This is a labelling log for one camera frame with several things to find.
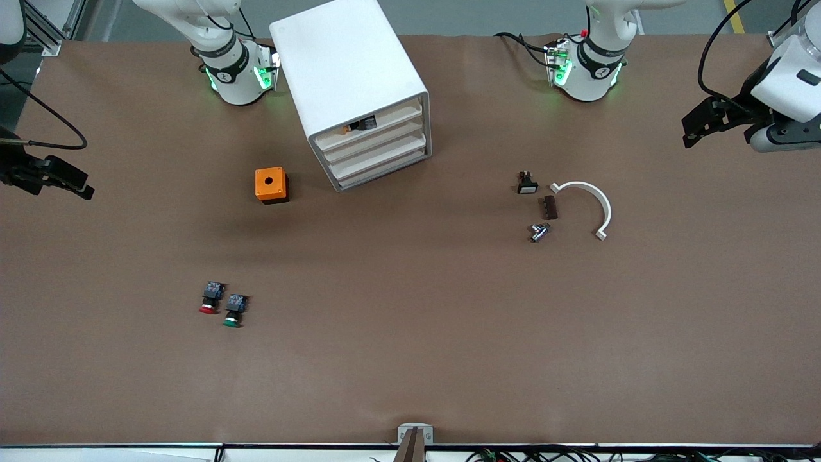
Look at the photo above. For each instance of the black switch with white face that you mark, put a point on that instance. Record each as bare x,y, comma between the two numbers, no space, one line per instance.
527,183

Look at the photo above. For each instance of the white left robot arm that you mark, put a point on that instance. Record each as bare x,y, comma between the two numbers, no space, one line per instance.
587,77

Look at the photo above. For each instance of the red push button switch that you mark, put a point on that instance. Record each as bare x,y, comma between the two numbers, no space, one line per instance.
210,296

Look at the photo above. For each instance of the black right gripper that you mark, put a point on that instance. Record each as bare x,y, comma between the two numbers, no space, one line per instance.
14,168

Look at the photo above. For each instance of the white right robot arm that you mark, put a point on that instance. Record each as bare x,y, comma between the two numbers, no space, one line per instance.
237,83

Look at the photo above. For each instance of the small metal connector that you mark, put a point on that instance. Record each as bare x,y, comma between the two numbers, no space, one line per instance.
539,232

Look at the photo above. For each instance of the orange button enclosure box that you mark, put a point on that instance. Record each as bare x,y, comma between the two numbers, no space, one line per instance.
266,183

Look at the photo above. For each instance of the brown terminal block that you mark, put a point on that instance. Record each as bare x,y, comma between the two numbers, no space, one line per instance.
548,207

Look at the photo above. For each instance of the aluminium frame post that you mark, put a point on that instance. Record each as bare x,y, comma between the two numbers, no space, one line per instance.
51,29
786,29

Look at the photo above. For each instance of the yellow push button switch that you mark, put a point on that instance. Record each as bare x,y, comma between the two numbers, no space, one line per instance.
362,124

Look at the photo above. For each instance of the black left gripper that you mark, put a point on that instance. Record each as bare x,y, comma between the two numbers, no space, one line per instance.
739,107

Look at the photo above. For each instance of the green push button switch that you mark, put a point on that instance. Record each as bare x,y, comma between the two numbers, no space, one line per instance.
235,309

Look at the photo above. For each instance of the grey camera stand bracket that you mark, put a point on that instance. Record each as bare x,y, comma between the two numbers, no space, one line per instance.
414,439

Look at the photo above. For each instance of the white curved plastic arc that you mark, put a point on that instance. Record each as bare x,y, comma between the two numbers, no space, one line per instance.
600,196

